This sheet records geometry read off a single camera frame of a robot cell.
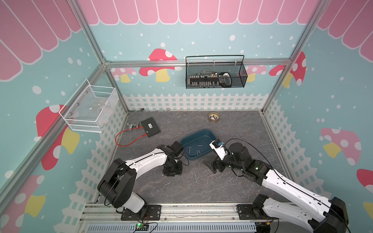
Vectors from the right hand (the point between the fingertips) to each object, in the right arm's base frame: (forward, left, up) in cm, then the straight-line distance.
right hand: (209, 156), depth 75 cm
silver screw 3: (+17, +11, -19) cm, 27 cm away
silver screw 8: (-6, -14, -18) cm, 24 cm away
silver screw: (+16, +4, -17) cm, 23 cm away
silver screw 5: (-4, +7, -19) cm, 20 cm away
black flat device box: (+33, +40, -16) cm, 54 cm away
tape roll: (+43, -9, -17) cm, 47 cm away
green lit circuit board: (-28, +35, -20) cm, 49 cm away
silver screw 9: (-4, -8, -19) cm, 21 cm away
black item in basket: (+44, -12, +16) cm, 48 cm away
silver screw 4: (+7, +4, -19) cm, 21 cm away
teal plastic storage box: (+18, +5, -18) cm, 25 cm away
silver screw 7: (-8, +24, -18) cm, 31 cm away
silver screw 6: (-6, +6, -18) cm, 20 cm away
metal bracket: (+34, +55, -16) cm, 67 cm away
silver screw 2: (+12, +5, -18) cm, 22 cm away
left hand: (-5, +17, -15) cm, 24 cm away
